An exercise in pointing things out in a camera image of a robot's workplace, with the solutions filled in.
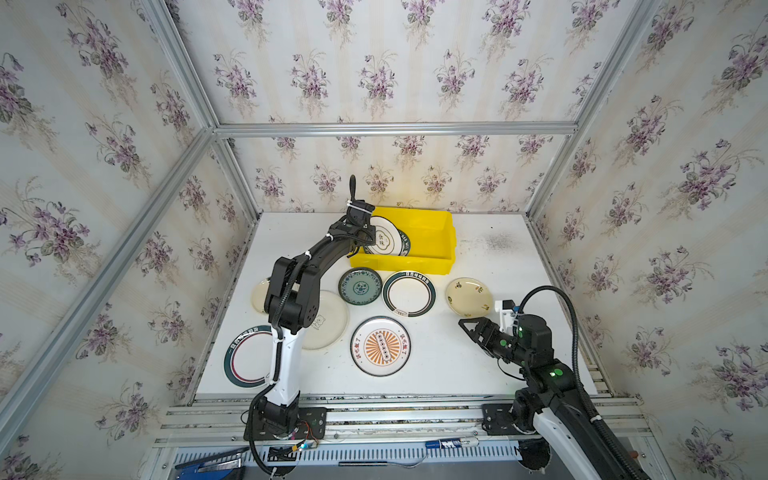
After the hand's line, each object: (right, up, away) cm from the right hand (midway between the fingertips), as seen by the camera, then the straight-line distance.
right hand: (462, 330), depth 78 cm
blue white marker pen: (-5, -24, -9) cm, 26 cm away
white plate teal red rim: (-59, -9, +4) cm, 60 cm away
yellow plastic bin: (-3, +21, +30) cm, 37 cm away
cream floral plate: (+8, +5, +23) cm, 25 cm away
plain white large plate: (-38, -2, +12) cm, 40 cm away
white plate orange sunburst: (-22, -7, +8) cm, 24 cm away
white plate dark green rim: (-13, +7, +18) cm, 23 cm away
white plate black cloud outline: (-20, +25, +29) cm, 43 cm away
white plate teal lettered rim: (-13, +23, +30) cm, 40 cm away
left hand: (-27, +28, +23) cm, 45 cm away
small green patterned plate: (-29, +9, +20) cm, 36 cm away
